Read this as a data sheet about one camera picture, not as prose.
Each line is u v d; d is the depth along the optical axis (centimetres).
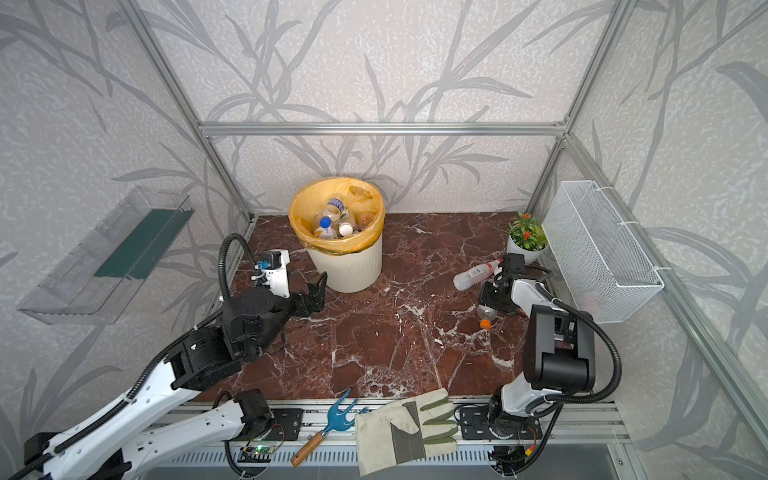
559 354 46
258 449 71
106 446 40
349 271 87
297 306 57
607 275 61
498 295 81
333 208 88
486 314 88
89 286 63
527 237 94
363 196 92
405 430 72
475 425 73
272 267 52
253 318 44
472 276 96
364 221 85
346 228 87
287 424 73
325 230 86
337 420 75
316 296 57
